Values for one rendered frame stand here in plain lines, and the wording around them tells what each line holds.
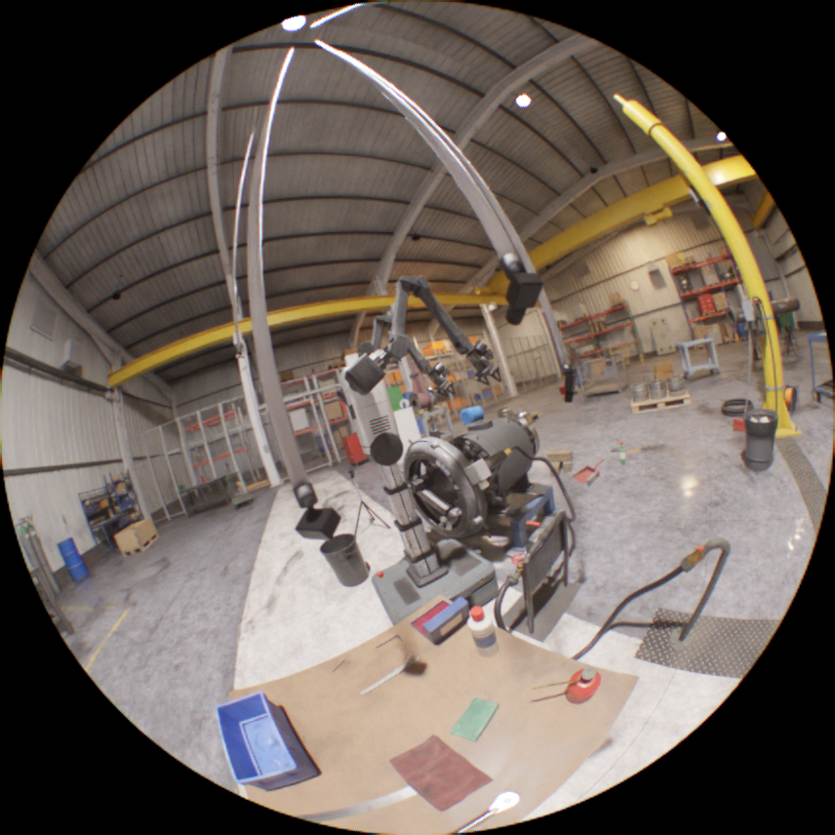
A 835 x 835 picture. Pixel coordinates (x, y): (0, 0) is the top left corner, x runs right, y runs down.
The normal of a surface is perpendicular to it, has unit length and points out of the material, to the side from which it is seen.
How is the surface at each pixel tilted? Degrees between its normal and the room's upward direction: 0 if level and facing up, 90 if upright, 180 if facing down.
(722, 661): 0
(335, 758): 0
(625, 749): 0
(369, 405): 90
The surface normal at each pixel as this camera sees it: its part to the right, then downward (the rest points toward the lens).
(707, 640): -0.29, -0.95
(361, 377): 0.39, -0.06
